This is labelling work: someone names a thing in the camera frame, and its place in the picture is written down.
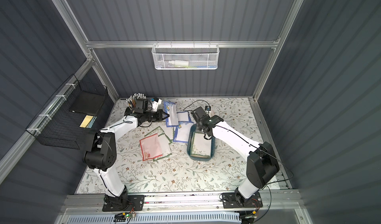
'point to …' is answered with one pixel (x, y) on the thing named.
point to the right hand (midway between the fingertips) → (202, 127)
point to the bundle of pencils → (132, 100)
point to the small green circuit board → (122, 216)
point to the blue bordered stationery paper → (183, 116)
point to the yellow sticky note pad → (88, 121)
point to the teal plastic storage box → (191, 130)
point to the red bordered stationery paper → (151, 147)
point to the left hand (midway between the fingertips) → (170, 115)
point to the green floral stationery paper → (168, 131)
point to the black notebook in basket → (87, 102)
